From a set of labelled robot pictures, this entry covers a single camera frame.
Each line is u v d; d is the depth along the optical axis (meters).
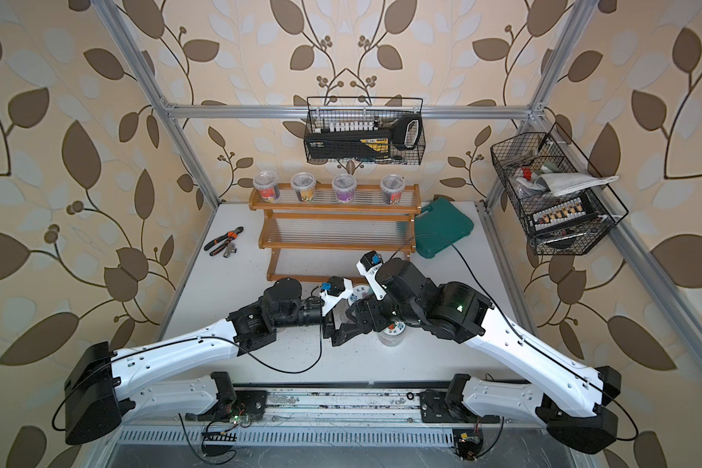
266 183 0.79
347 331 0.59
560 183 0.64
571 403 0.38
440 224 1.16
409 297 0.46
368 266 0.56
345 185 0.79
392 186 0.78
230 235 1.11
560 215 0.68
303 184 0.79
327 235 1.10
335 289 0.56
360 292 0.64
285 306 0.54
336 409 0.75
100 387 0.40
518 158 0.86
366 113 0.91
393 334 0.79
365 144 0.83
